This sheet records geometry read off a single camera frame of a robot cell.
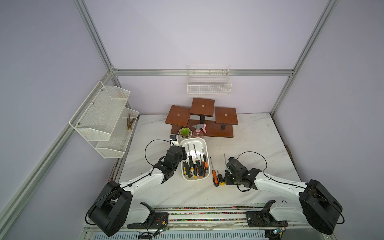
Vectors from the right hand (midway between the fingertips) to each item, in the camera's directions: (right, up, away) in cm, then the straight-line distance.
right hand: (228, 180), depth 88 cm
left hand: (-28, +19, 0) cm, 34 cm away
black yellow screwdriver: (-24, +6, -2) cm, 25 cm away
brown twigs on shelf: (-64, +35, +10) cm, 74 cm away
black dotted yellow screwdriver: (-18, +10, +1) cm, 21 cm away
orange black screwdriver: (-8, +1, -3) cm, 8 cm away
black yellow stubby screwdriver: (-4, +1, -2) cm, 5 cm away
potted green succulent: (-27, +28, +10) cm, 40 cm away
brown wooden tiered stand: (-4, +35, +8) cm, 37 cm away
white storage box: (-15, +16, +3) cm, 22 cm away
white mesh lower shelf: (-70, +19, +4) cm, 72 cm away
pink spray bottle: (-17, +28, +8) cm, 34 cm away
